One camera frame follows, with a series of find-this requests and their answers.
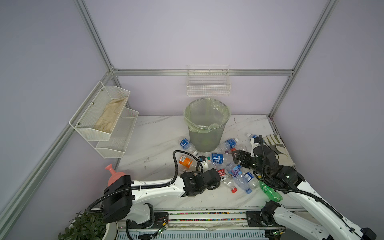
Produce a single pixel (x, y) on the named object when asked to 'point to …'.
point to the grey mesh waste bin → (207, 142)
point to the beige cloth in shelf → (110, 114)
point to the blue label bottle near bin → (229, 144)
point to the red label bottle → (225, 178)
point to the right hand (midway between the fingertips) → (237, 154)
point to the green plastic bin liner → (206, 114)
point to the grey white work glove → (283, 156)
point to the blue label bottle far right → (249, 135)
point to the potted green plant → (90, 226)
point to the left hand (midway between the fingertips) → (214, 176)
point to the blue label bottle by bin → (187, 146)
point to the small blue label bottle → (249, 182)
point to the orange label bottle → (186, 161)
